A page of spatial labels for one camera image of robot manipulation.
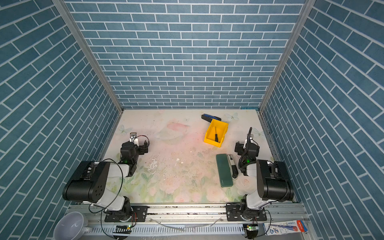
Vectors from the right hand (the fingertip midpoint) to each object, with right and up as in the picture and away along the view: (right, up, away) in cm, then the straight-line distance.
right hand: (246, 141), depth 94 cm
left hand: (-69, +1, 0) cm, 69 cm away
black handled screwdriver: (-18, +3, +11) cm, 21 cm away
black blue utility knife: (-22, +15, +18) cm, 33 cm away
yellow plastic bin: (-14, +7, +14) cm, 21 cm away
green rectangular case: (-15, -18, -7) cm, 25 cm away
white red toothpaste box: (+10, -37, -25) cm, 46 cm away
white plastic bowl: (-91, -37, -25) cm, 101 cm away
